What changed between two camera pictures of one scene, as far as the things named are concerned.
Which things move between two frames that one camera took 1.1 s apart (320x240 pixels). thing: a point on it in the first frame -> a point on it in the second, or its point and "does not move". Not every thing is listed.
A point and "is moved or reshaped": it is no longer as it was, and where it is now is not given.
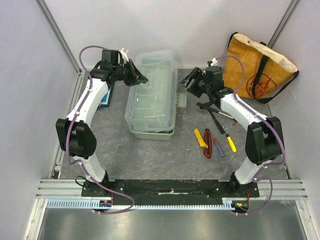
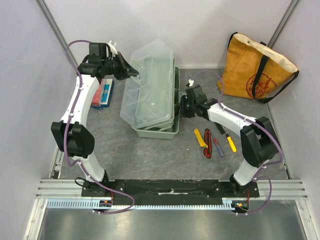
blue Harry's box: (106, 98) does not move
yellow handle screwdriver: (230, 142) does not move
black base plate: (164, 192) does not move
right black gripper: (195, 81) -> (184, 106)
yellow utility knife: (201, 142) does not move
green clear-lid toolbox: (151, 109) is moved or reshaped
